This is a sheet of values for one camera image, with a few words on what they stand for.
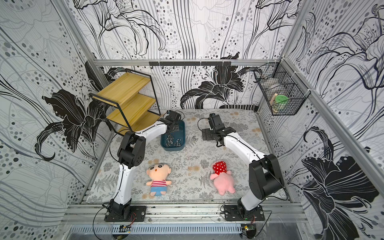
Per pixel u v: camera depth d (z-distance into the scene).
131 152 0.58
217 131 0.66
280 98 0.79
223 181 0.77
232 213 0.72
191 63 0.93
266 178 0.44
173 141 0.99
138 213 0.74
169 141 0.99
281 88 0.78
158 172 0.79
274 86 0.79
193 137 1.01
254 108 1.19
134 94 0.83
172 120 0.81
